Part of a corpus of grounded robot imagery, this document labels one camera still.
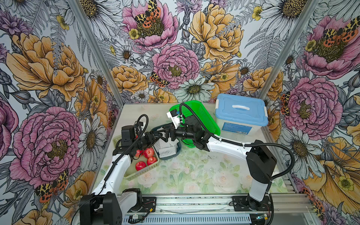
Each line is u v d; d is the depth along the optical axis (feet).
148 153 2.73
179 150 3.00
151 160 2.79
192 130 2.06
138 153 2.91
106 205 1.49
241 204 2.40
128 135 2.06
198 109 3.58
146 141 2.35
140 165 2.73
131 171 2.71
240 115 3.03
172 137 2.21
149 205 2.41
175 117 2.25
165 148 2.75
